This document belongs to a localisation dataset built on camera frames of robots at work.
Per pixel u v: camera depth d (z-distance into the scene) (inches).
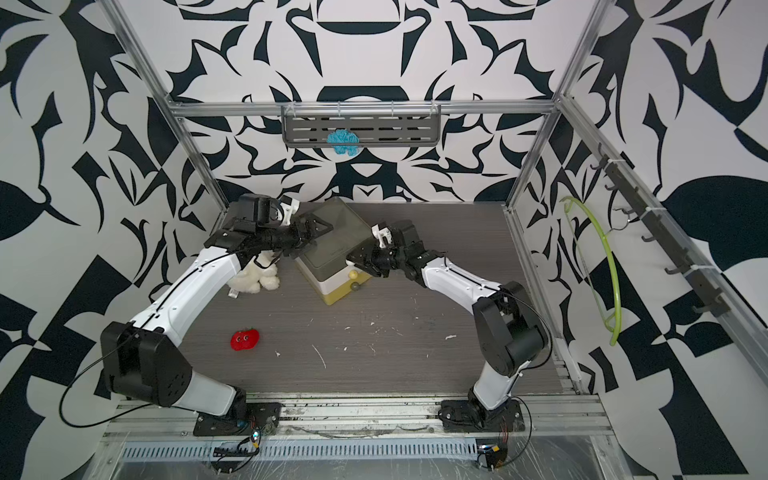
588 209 29.3
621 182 25.5
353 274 34.3
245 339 32.9
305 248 28.4
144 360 16.3
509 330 18.3
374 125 36.9
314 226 28.0
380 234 32.3
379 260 29.8
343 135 35.9
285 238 27.2
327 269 31.0
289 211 29.1
